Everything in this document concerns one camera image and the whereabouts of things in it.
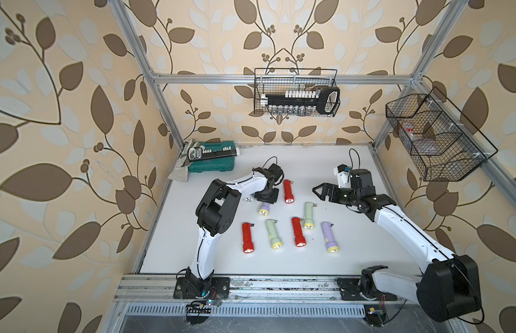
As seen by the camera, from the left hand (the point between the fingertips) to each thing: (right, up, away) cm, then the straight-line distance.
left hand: (268, 197), depth 98 cm
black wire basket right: (+63, +23, -25) cm, 71 cm away
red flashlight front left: (-8, -17, -15) cm, 24 cm away
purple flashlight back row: (-2, -4, -6) cm, 8 cm away
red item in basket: (+57, +29, -16) cm, 66 cm away
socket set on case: (-38, +21, +10) cm, 45 cm away
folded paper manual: (-46, +12, +10) cm, 49 cm away
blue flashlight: (-9, -1, -1) cm, 9 cm away
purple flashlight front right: (+25, -17, -17) cm, 35 cm away
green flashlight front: (+3, -16, -15) cm, 22 cm away
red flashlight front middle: (+13, -14, -13) cm, 23 cm away
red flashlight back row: (+10, +2, +1) cm, 10 cm away
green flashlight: (+18, -10, -9) cm, 22 cm away
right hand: (+22, +5, -14) cm, 26 cm away
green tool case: (-28, +16, +8) cm, 33 cm away
